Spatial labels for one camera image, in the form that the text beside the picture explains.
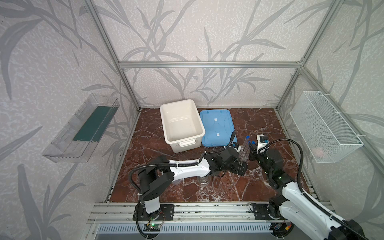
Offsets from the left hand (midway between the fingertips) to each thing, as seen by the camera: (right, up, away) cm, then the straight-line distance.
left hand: (243, 162), depth 79 cm
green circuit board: (-47, -30, -7) cm, 56 cm away
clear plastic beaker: (-37, -13, +6) cm, 39 cm away
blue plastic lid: (-10, +18, +29) cm, 36 cm away
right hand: (+6, +12, +4) cm, 14 cm away
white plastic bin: (-37, +18, +30) cm, 51 cm away
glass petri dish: (-21, -10, +1) cm, 24 cm away
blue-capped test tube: (+9, +10, +23) cm, 27 cm away
